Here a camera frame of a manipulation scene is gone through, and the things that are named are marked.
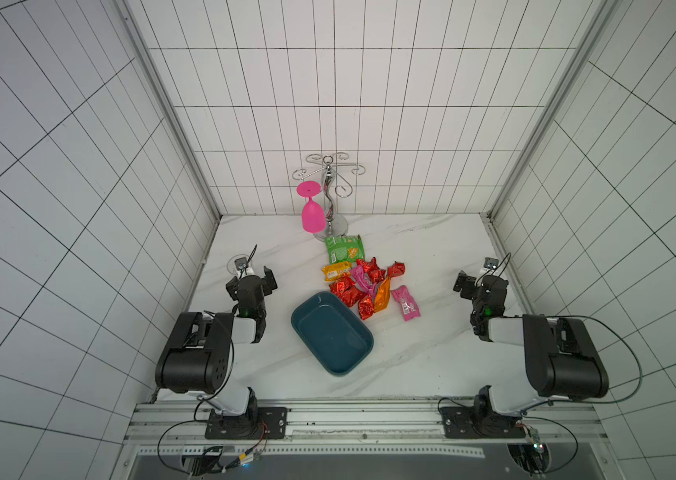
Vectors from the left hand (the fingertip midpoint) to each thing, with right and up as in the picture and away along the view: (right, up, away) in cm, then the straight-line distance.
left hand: (251, 275), depth 95 cm
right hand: (+70, +2, -1) cm, 70 cm away
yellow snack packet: (+26, +1, +6) cm, 27 cm away
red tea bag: (+31, -5, 0) cm, 31 cm away
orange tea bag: (+42, -7, -3) cm, 43 cm away
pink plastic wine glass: (+20, +19, +2) cm, 28 cm away
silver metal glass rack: (+26, +34, -1) cm, 42 cm away
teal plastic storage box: (+27, -17, -5) cm, 32 cm away
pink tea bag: (+50, -9, -5) cm, 51 cm away
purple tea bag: (+37, -2, +2) cm, 37 cm away
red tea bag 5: (+37, -10, -3) cm, 39 cm away
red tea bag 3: (+49, +1, +5) cm, 49 cm away
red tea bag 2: (+41, 0, +3) cm, 41 cm away
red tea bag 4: (+33, -7, -2) cm, 34 cm away
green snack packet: (+30, +8, +10) cm, 33 cm away
